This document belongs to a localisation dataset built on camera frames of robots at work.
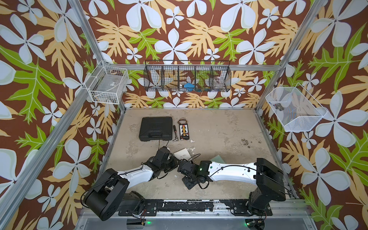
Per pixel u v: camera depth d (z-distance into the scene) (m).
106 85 0.86
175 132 1.05
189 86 0.94
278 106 0.86
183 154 0.91
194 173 0.60
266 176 0.49
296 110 0.82
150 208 0.74
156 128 1.05
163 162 0.71
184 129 1.05
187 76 0.99
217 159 0.90
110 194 0.43
